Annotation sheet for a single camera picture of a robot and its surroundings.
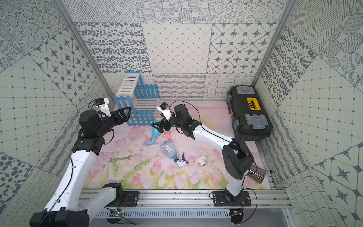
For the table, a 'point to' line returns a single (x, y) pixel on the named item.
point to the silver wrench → (128, 157)
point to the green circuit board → (119, 213)
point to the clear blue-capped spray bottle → (169, 148)
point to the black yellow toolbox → (250, 120)
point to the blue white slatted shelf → (143, 99)
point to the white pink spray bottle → (168, 135)
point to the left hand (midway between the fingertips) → (121, 106)
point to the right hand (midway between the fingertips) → (158, 119)
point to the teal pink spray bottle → (156, 133)
